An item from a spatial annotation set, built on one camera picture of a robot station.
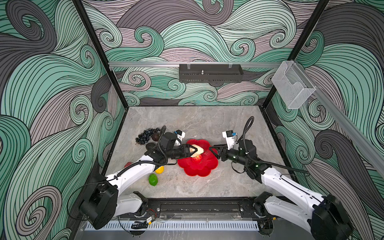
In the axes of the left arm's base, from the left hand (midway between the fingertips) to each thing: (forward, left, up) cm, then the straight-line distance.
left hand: (194, 150), depth 78 cm
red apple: (0, -2, -9) cm, 10 cm away
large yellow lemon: (-7, +19, -12) cm, 24 cm away
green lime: (-12, +22, -12) cm, 28 cm away
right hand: (0, -9, +3) cm, 9 cm away
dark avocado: (+8, +28, -10) cm, 30 cm away
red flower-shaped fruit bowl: (-2, -5, -15) cm, 16 cm away
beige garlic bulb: (-1, -3, +1) cm, 3 cm away
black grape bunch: (+16, +33, -12) cm, 38 cm away
